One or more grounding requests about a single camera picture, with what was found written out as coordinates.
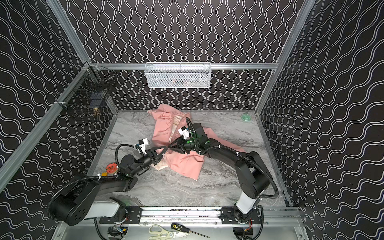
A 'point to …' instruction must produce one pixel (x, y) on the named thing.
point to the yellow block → (104, 174)
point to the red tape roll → (111, 168)
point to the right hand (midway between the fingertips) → (169, 148)
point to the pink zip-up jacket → (167, 121)
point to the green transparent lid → (245, 117)
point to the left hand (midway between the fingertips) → (170, 150)
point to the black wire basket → (89, 89)
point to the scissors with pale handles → (160, 231)
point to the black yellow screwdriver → (185, 229)
